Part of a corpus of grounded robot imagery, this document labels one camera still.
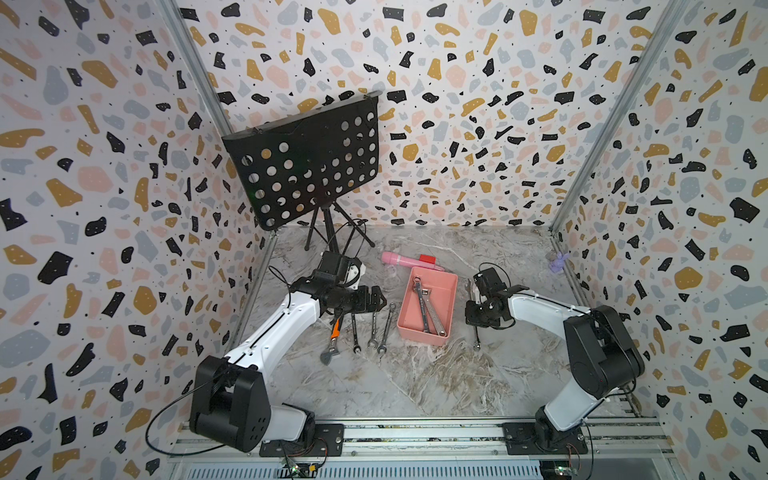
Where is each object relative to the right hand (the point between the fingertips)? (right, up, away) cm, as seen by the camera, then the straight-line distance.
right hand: (468, 317), depth 95 cm
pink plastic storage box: (-7, +9, +10) cm, 15 cm away
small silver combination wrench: (-30, -3, 0) cm, 30 cm away
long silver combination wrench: (-16, +9, +8) cm, 20 cm away
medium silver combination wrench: (-27, -8, -5) cm, 29 cm away
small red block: (-12, +19, +17) cm, 28 cm away
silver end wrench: (-35, -7, -3) cm, 36 cm away
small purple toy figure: (+35, +17, +12) cm, 40 cm away
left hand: (-28, +7, -12) cm, 31 cm away
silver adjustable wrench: (-13, +7, +6) cm, 16 cm away
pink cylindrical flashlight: (-23, +18, +15) cm, 33 cm away
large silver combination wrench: (+1, -6, -9) cm, 11 cm away
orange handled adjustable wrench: (-42, -4, -2) cm, 42 cm away
